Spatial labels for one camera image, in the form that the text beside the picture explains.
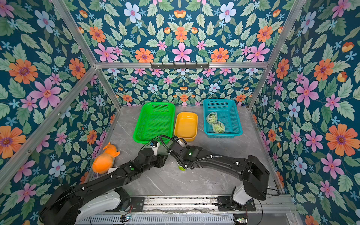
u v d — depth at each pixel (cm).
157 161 67
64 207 40
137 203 74
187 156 55
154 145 75
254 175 41
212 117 103
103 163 80
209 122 103
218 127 98
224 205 73
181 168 58
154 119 111
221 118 111
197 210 72
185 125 108
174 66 91
